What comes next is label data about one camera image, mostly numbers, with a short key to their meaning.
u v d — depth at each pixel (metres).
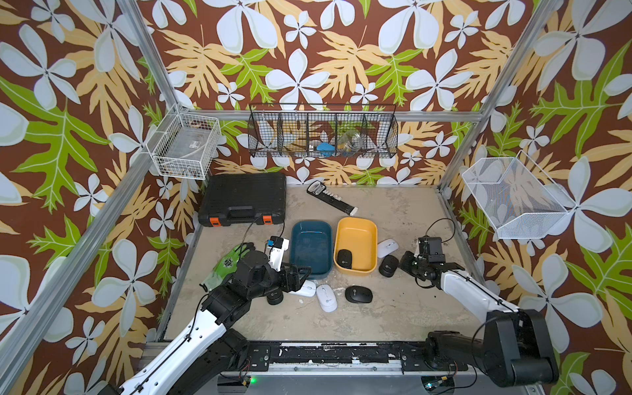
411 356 0.74
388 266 0.91
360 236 1.02
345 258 0.93
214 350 0.62
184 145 0.86
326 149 0.93
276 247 0.64
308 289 0.86
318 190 1.19
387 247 0.96
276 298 0.84
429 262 0.69
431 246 0.69
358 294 0.85
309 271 0.69
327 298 0.83
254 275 0.55
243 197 1.06
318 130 0.98
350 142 0.98
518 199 0.78
